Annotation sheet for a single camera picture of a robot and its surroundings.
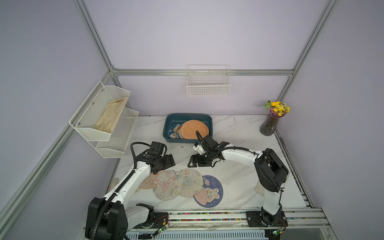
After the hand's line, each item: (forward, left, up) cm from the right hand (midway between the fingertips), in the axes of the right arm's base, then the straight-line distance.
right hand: (190, 167), depth 85 cm
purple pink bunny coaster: (-13, -11, -6) cm, 18 cm away
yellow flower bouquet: (+31, -55, +17) cm, 65 cm away
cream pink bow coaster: (-7, +14, -6) cm, 17 cm away
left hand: (0, +13, +2) cm, 13 cm away
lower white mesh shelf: (+30, +54, -7) cm, 62 cm away
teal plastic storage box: (+42, +15, -2) cm, 45 cm away
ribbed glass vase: (+29, -55, +1) cm, 62 cm away
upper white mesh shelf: (+17, +48, +26) cm, 57 cm away
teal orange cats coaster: (+32, +14, -6) cm, 36 cm away
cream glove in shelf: (+17, +43, +25) cm, 52 cm away
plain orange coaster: (+31, +2, -3) cm, 31 cm away
